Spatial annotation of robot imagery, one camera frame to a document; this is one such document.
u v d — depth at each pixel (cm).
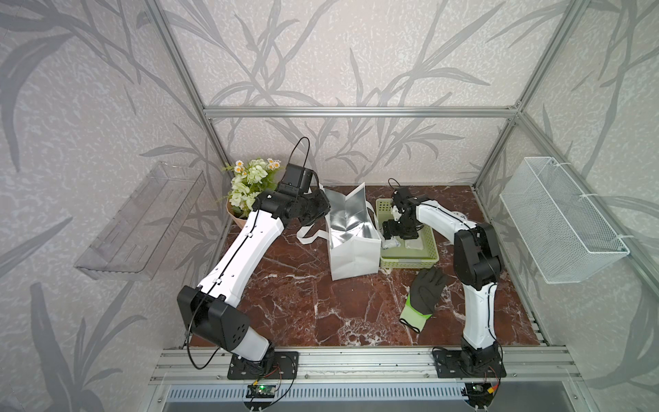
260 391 71
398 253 98
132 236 67
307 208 63
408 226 86
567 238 60
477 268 55
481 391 73
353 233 104
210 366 43
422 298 86
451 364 73
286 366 73
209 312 39
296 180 57
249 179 79
